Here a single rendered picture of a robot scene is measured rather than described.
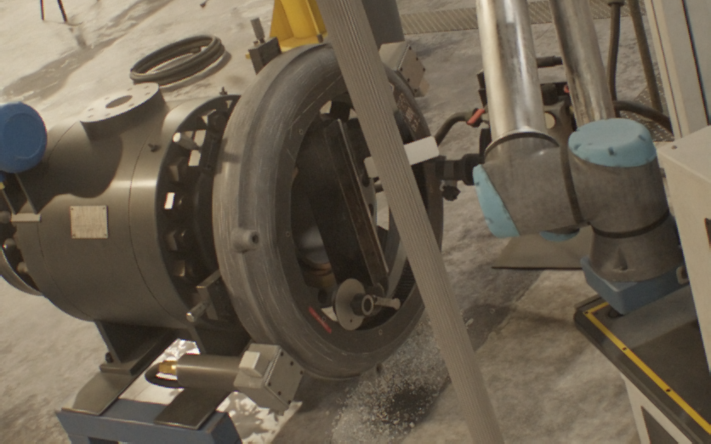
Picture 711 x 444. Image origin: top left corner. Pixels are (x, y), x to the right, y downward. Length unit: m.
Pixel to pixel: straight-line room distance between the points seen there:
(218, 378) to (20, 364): 1.64
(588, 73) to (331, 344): 0.81
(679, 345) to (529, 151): 0.49
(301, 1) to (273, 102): 3.85
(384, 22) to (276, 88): 2.92
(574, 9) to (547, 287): 0.97
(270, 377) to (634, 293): 0.74
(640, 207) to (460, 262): 1.37
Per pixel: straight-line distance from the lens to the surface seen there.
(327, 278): 2.50
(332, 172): 2.30
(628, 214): 2.01
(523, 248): 3.27
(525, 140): 2.05
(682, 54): 1.84
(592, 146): 1.98
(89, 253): 2.62
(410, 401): 2.79
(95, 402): 2.86
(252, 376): 2.22
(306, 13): 6.05
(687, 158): 1.70
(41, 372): 3.75
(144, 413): 2.74
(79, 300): 2.78
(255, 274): 2.16
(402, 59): 2.63
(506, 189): 2.01
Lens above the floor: 1.61
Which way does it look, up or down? 24 degrees down
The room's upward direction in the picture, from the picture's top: 20 degrees counter-clockwise
